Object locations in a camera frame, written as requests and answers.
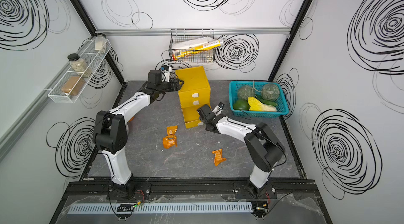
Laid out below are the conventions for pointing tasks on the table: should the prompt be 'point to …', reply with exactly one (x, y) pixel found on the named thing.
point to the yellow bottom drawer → (191, 116)
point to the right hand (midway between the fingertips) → (207, 117)
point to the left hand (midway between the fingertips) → (180, 82)
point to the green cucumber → (266, 102)
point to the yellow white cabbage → (256, 105)
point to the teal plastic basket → (282, 108)
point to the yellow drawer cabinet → (194, 93)
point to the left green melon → (245, 91)
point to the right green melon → (270, 91)
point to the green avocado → (241, 104)
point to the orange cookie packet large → (169, 141)
